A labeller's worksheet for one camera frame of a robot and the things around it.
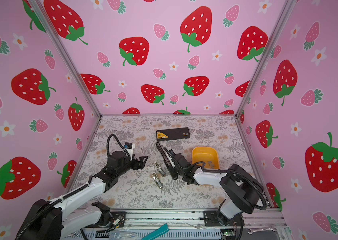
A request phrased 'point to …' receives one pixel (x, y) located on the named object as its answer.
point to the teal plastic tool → (158, 232)
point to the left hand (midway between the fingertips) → (141, 155)
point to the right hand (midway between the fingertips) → (169, 165)
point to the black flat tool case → (172, 134)
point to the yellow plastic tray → (207, 154)
